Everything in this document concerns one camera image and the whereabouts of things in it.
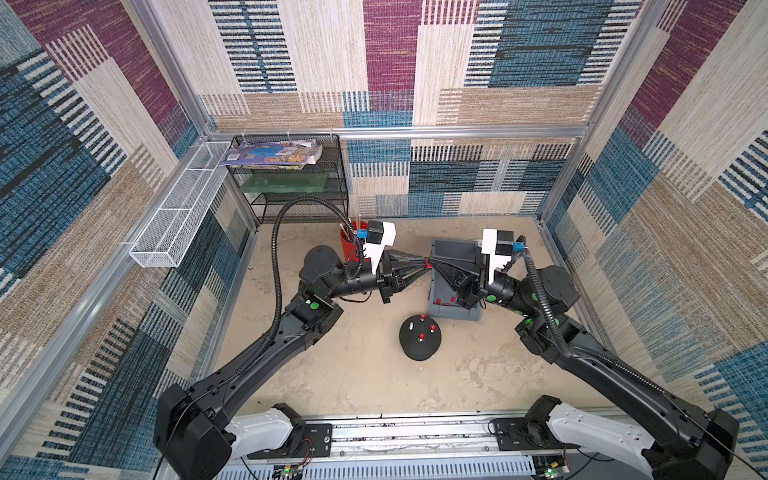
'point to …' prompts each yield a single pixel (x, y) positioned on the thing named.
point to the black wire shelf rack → (263, 189)
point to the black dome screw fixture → (409, 332)
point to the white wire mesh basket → (162, 242)
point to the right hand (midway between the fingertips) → (432, 261)
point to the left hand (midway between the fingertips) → (428, 267)
